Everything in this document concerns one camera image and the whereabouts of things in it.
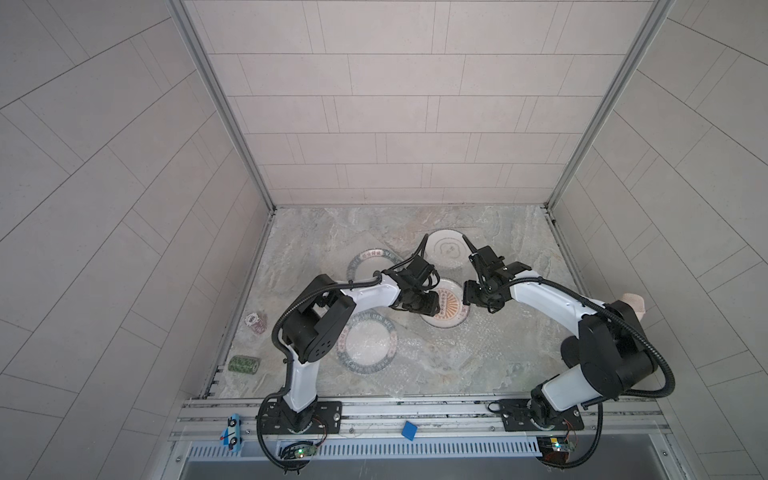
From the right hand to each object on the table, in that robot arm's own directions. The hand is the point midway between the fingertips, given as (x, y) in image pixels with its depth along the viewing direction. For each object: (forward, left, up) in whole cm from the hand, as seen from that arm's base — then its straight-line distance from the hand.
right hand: (468, 299), depth 90 cm
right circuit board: (-37, -13, -4) cm, 40 cm away
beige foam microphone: (-15, -29, +24) cm, 40 cm away
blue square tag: (-32, +21, 0) cm, 38 cm away
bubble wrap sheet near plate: (-17, +17, -2) cm, 24 cm away
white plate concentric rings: (+19, +3, -1) cm, 19 cm away
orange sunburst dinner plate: (-3, +5, -2) cm, 6 cm away
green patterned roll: (-16, +62, +4) cm, 64 cm away
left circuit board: (-35, +44, +2) cm, 56 cm away
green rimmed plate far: (+16, +31, 0) cm, 35 cm away
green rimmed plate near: (-11, +30, +1) cm, 32 cm away
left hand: (-2, +9, -2) cm, 9 cm away
